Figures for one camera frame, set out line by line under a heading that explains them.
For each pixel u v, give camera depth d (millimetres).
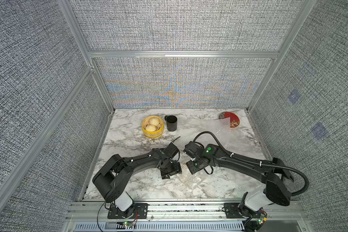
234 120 1104
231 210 728
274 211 745
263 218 691
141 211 732
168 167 729
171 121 1035
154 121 1042
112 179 449
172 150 711
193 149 627
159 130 1009
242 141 996
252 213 631
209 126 1064
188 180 810
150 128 1003
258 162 456
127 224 700
